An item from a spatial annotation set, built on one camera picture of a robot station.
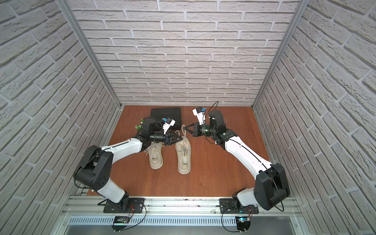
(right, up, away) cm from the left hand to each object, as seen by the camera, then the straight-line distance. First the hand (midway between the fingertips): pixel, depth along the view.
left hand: (182, 137), depth 81 cm
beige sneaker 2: (0, -10, +5) cm, 11 cm away
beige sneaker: (-18, -10, +6) cm, 21 cm away
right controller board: (+31, -42, -10) cm, 53 cm away
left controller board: (-31, -41, -10) cm, 52 cm away
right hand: (+3, +6, -5) cm, 8 cm away
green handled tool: (-34, +4, +22) cm, 41 cm away
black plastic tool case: (-20, +15, +30) cm, 39 cm away
